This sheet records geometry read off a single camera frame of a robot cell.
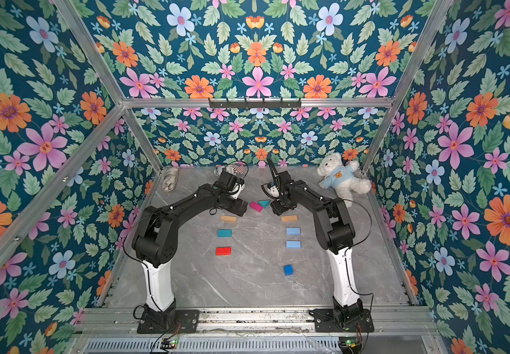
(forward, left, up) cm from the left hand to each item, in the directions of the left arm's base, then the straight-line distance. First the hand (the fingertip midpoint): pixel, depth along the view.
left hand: (240, 203), depth 98 cm
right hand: (+1, -19, -5) cm, 20 cm away
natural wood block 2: (-7, -22, -5) cm, 23 cm away
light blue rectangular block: (-12, -23, -7) cm, 27 cm away
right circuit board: (-54, -35, -10) cm, 65 cm away
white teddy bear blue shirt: (+10, -49, +1) cm, 51 cm away
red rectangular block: (-19, +8, -8) cm, 22 cm away
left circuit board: (-50, +25, -8) cm, 56 cm away
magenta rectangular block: (+2, -7, -7) cm, 10 cm away
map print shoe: (+20, +36, -3) cm, 42 cm away
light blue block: (-19, -22, -6) cm, 30 cm away
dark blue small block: (-30, -19, -5) cm, 36 cm away
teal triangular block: (+2, -11, -4) cm, 12 cm away
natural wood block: (-5, +6, -5) cm, 9 cm away
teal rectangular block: (-11, +8, -7) cm, 15 cm away
